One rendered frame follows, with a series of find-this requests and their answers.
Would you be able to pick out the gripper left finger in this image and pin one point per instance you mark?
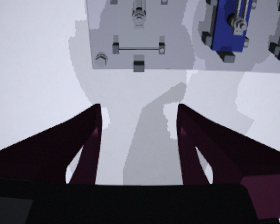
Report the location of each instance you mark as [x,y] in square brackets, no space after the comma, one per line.
[45,156]

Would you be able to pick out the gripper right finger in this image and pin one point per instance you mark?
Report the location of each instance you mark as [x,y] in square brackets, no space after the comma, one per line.
[233,157]

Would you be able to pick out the blue rectangular block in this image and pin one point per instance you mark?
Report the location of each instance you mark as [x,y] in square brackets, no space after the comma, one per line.
[223,39]

